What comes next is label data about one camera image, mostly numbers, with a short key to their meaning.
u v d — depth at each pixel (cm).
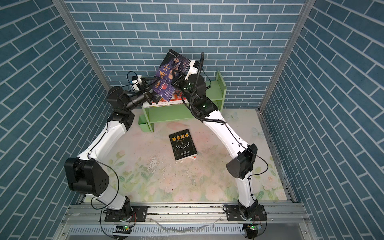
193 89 51
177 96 82
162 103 82
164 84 69
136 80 67
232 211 74
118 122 57
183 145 99
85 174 44
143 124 97
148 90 61
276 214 75
